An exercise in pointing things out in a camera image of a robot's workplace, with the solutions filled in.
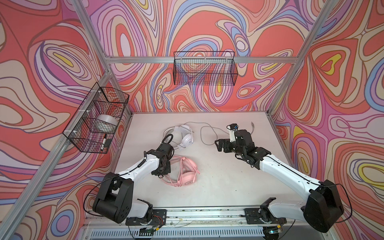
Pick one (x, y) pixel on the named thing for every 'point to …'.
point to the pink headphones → (188, 172)
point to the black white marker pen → (103, 142)
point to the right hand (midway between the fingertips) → (223, 144)
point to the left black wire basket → (99, 100)
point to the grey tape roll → (104, 123)
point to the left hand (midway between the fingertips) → (165, 170)
